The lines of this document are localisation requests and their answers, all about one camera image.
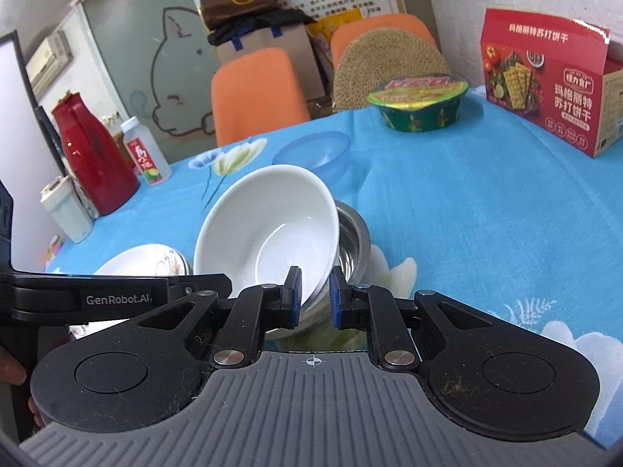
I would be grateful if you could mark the red thermos jug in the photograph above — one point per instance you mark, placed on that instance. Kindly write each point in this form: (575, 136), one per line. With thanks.
(92, 165)

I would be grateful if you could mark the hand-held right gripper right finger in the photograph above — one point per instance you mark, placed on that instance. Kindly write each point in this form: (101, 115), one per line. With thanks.
(337, 301)

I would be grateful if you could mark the red cracker box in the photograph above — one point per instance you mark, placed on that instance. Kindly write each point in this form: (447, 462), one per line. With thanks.
(535, 82)

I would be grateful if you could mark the white floral plate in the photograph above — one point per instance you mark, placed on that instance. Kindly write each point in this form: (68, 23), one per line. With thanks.
(136, 260)

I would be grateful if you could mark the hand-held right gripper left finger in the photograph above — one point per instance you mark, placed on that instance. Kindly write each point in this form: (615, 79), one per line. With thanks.
(292, 296)

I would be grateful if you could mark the black cloth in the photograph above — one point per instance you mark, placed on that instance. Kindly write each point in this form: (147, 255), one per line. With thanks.
(263, 22)

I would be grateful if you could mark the green instant noodle bowl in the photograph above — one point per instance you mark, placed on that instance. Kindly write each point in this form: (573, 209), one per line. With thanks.
(418, 116)

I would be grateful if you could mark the stainless steel bowl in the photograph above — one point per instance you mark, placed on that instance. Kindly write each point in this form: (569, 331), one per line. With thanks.
(353, 248)

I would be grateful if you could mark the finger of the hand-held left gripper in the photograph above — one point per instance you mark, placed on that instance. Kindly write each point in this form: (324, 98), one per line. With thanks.
(204, 283)

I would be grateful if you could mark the red label drink bottle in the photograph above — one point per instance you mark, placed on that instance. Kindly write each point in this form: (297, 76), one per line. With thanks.
(146, 155)

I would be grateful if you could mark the frosted glass panel cat drawing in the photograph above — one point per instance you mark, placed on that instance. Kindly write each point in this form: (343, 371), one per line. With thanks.
(121, 58)

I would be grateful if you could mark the cream tumbler with lid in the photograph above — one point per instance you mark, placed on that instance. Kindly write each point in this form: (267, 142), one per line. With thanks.
(68, 214)

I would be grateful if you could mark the orange chair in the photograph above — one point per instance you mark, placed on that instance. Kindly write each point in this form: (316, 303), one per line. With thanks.
(384, 24)
(258, 97)

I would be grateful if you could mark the person's left hand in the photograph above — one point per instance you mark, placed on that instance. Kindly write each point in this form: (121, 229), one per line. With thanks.
(12, 367)

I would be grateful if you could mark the white ceramic bowl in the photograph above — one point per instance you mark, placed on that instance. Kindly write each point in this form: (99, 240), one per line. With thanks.
(263, 224)

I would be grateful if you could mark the round woven mat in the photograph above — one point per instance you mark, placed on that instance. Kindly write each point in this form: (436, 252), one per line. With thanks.
(384, 68)

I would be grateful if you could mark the blue plastic bowl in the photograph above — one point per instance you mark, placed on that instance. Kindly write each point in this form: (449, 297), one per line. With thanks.
(321, 155)

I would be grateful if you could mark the blue floral tablecloth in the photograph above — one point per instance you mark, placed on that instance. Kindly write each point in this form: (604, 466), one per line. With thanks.
(462, 228)

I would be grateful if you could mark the yellow snack bag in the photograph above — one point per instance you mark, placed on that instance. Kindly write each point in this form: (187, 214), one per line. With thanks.
(331, 24)

